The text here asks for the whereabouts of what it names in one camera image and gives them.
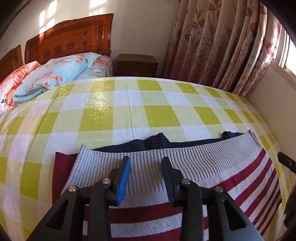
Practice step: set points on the dark wooden nightstand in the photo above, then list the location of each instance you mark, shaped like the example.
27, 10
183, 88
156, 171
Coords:
136, 65

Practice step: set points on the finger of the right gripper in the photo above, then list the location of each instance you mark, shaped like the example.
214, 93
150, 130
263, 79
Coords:
287, 162

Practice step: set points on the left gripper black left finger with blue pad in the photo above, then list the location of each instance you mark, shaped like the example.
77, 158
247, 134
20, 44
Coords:
64, 220

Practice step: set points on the yellow checkered bed cover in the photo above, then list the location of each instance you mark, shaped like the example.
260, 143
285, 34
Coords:
109, 111

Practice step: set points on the pink floral curtain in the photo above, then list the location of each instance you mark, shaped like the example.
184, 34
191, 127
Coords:
228, 45

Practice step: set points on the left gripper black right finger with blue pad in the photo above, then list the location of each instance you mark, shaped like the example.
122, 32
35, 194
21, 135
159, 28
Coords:
226, 221

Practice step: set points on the light blue floral quilt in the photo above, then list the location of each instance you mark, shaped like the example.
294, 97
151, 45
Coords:
53, 74

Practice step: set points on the window with metal bars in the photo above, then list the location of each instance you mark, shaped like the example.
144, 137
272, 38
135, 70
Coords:
284, 61

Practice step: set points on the wooden carved headboard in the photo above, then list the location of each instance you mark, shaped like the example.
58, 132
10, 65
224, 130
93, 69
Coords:
88, 34

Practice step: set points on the floral pillow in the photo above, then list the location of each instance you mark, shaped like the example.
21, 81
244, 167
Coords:
101, 68

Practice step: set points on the red white navy striped sweater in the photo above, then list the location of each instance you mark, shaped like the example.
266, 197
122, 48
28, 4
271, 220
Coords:
235, 161

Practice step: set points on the pink floral quilt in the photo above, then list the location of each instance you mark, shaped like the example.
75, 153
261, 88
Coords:
13, 81

